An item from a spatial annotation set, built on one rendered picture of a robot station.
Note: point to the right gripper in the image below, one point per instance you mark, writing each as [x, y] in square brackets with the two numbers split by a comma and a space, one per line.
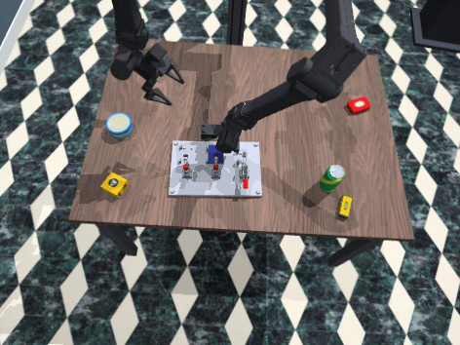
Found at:
[150, 93]

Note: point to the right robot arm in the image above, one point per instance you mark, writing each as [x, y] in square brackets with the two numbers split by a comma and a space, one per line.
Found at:
[130, 27]

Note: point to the red tin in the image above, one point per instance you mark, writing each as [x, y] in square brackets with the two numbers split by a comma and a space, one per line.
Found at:
[358, 105]

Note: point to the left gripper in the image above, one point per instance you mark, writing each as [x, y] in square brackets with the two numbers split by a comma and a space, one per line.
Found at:
[236, 148]

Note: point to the green drink can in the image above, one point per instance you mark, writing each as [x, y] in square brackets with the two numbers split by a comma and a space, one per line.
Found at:
[331, 178]

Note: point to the blue and white round tin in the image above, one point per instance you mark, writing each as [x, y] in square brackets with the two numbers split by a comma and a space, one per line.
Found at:
[119, 125]

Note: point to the blue flat plate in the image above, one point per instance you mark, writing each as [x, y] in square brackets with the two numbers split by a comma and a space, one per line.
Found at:
[212, 151]

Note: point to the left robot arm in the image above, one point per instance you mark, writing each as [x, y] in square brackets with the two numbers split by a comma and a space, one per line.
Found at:
[309, 78]

